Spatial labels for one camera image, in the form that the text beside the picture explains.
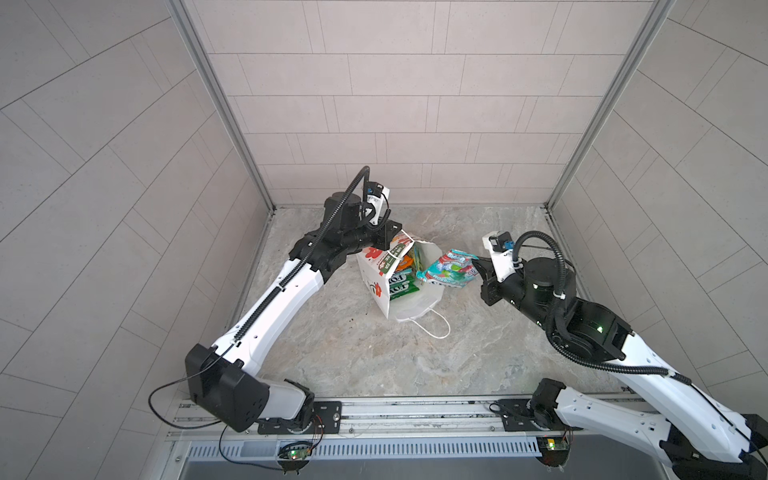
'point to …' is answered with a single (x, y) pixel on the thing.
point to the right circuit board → (553, 450)
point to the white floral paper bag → (375, 266)
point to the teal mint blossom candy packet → (453, 268)
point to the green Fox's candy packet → (401, 282)
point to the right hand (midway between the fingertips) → (471, 262)
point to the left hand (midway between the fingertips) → (407, 222)
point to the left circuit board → (294, 452)
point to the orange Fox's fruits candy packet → (404, 263)
